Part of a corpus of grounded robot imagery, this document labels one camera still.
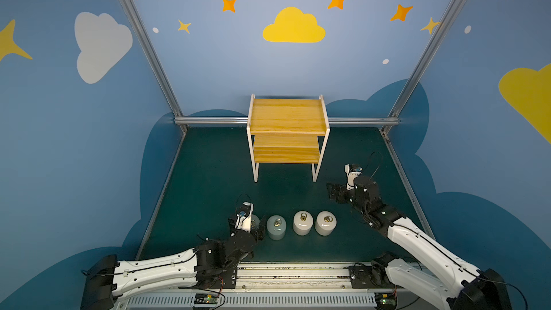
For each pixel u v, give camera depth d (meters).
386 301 0.73
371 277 0.73
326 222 0.80
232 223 0.70
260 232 0.70
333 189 0.75
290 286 0.73
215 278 0.66
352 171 0.72
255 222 0.75
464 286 0.41
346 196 0.74
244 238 0.58
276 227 0.78
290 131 0.75
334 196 0.75
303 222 0.80
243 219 0.65
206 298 0.72
